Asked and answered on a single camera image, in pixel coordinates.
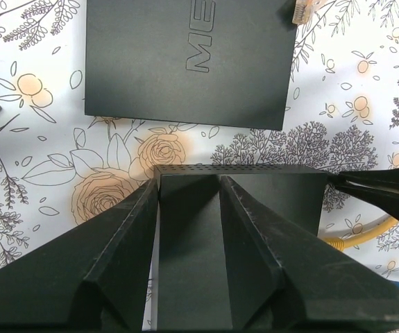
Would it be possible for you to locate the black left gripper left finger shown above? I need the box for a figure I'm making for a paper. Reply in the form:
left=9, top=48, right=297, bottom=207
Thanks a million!
left=0, top=180, right=158, bottom=332

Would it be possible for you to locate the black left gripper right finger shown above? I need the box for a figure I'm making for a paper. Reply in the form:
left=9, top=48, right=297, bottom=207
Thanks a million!
left=219, top=176, right=399, bottom=332

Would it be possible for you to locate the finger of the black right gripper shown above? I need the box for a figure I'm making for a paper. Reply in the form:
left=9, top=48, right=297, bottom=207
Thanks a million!
left=329, top=168, right=399, bottom=221

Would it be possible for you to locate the black network switch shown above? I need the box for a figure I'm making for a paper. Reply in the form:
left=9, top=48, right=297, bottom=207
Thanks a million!
left=85, top=0, right=296, bottom=130
left=151, top=164, right=327, bottom=330

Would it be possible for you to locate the floral patterned table mat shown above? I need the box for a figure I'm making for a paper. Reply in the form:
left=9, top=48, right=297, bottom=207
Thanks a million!
left=0, top=0, right=399, bottom=333

